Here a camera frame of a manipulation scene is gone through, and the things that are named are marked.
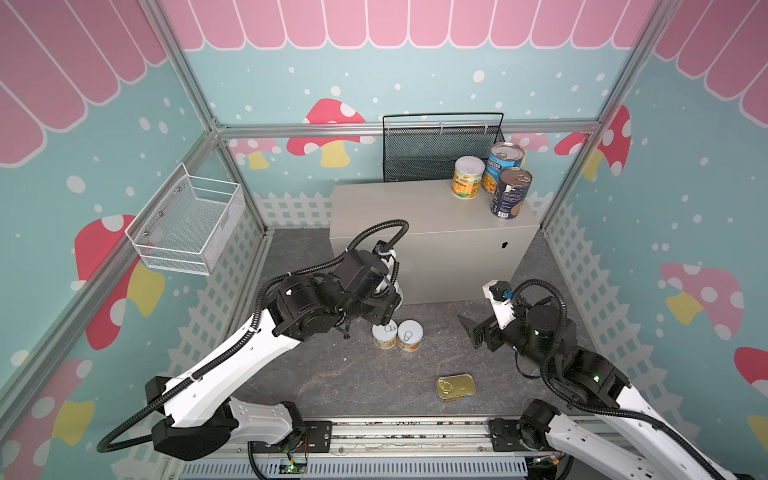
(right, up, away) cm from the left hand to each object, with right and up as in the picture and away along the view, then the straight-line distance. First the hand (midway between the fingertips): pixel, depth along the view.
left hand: (380, 297), depth 64 cm
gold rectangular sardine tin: (+19, -25, +14) cm, 35 cm away
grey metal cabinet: (+18, +12, +13) cm, 25 cm away
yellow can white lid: (+8, -14, +23) cm, 28 cm away
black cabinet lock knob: (+32, +12, +14) cm, 37 cm away
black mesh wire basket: (+12, +45, +35) cm, 59 cm away
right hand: (+21, -2, +4) cm, 22 cm away
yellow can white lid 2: (0, -15, +23) cm, 28 cm away
